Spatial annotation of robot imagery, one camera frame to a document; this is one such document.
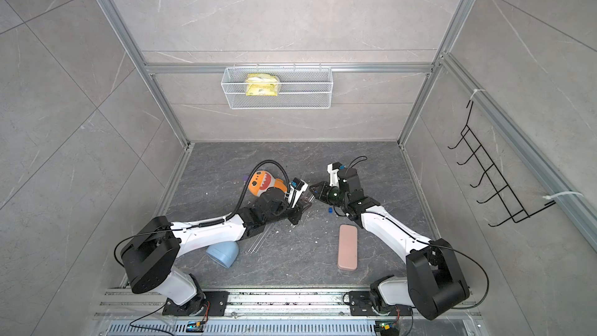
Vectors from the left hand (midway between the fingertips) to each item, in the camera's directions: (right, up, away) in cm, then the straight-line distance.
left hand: (312, 200), depth 81 cm
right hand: (0, +4, +3) cm, 5 cm away
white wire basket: (-4, +46, +20) cm, 51 cm away
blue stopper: (+8, -7, +15) cm, 18 cm away
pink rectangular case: (+13, -18, +3) cm, 22 cm away
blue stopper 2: (+8, -6, +15) cm, 18 cm away
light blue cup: (-30, -17, -5) cm, 35 cm away
